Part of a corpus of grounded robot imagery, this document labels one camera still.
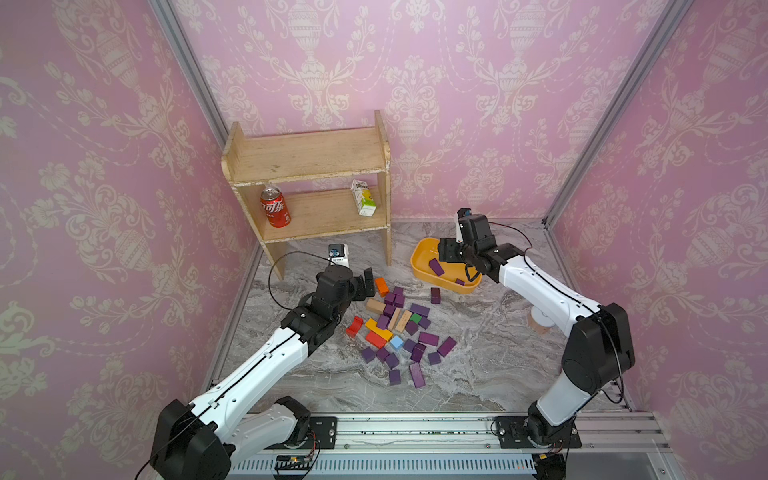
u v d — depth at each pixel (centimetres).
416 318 94
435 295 98
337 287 56
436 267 106
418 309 96
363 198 92
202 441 38
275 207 83
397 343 87
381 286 100
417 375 83
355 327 92
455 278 99
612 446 74
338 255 66
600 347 44
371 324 92
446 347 88
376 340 90
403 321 92
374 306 96
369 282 71
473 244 67
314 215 95
